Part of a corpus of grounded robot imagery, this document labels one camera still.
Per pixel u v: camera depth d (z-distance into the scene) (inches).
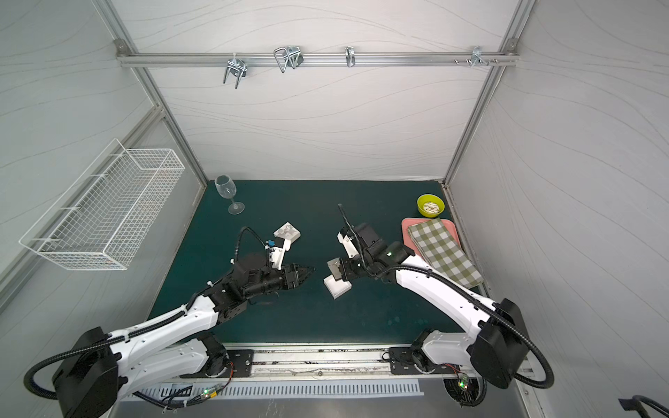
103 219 27.0
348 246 27.9
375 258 22.8
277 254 28.0
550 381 14.7
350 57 30.7
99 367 15.6
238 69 31.4
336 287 34.8
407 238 39.9
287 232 38.9
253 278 23.9
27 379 15.3
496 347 15.4
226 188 39.9
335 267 30.1
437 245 38.9
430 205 42.4
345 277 26.5
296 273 27.1
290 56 30.2
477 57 30.0
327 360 29.5
